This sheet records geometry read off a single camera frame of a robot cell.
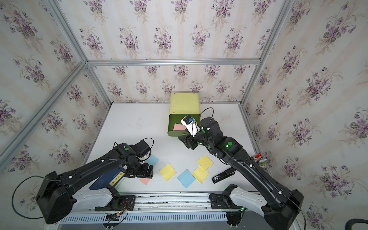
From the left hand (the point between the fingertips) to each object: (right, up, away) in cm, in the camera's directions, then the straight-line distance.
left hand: (147, 178), depth 75 cm
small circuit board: (-17, -19, -3) cm, 25 cm away
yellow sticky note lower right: (+29, -1, +7) cm, 30 cm away
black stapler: (+44, +1, +4) cm, 44 cm away
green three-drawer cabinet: (+18, +41, +16) cm, 47 cm away
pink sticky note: (+16, +26, +12) cm, 33 cm away
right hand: (+20, +25, -6) cm, 33 cm away
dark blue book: (-22, -3, +5) cm, 23 cm away
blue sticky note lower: (+21, -4, +7) cm, 22 cm away
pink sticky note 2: (-3, -5, +7) cm, 9 cm away
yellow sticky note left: (+9, -1, +10) cm, 13 cm away
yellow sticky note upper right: (+33, +4, +14) cm, 36 cm away
